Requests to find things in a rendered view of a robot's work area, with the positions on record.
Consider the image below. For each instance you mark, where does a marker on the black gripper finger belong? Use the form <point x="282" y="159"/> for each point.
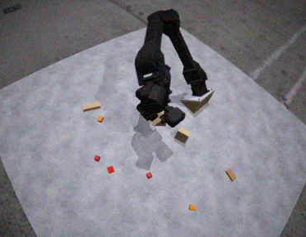
<point x="162" y="118"/>

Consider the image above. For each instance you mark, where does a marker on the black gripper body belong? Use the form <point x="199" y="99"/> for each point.
<point x="172" y="116"/>

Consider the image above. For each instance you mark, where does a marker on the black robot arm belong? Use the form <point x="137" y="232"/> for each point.
<point x="150" y="59"/>

